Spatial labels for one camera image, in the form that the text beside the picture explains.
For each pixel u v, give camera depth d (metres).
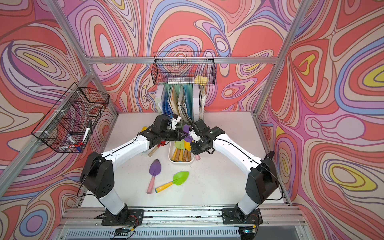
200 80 0.91
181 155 0.93
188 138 0.83
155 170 0.89
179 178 0.86
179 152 0.95
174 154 0.95
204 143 0.58
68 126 0.74
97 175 0.45
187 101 0.96
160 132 0.68
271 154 0.90
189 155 0.94
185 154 0.94
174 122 0.78
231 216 0.73
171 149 0.93
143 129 1.08
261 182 0.43
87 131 0.69
